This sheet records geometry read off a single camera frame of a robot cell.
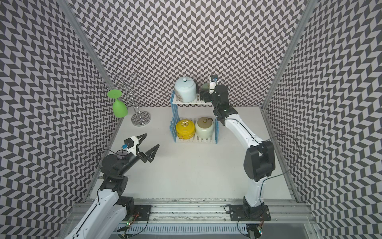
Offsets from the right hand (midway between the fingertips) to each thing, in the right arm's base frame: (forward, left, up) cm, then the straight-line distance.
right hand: (208, 87), depth 83 cm
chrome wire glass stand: (+6, +51, -33) cm, 61 cm away
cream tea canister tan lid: (-11, +2, -22) cm, 25 cm away
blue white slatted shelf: (-4, +22, -20) cm, 30 cm away
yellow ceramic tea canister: (-12, +14, -23) cm, 30 cm away
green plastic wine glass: (-5, +54, -11) cm, 55 cm away
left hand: (-29, +29, -9) cm, 42 cm away
